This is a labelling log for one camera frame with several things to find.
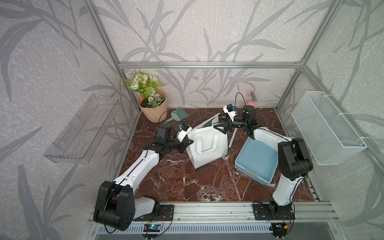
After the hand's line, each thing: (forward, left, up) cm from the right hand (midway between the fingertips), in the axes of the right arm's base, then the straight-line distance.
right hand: (215, 121), depth 86 cm
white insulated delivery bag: (-11, +4, -7) cm, 13 cm away
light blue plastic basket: (-15, -26, -19) cm, 36 cm away
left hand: (-11, +14, -3) cm, 18 cm away
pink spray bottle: (+24, -29, -9) cm, 39 cm away
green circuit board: (-49, +33, -21) cm, 62 cm away
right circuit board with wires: (-49, -30, -24) cm, 62 cm away
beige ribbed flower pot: (+15, +39, -10) cm, 43 cm away
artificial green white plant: (+23, +42, +9) cm, 49 cm away
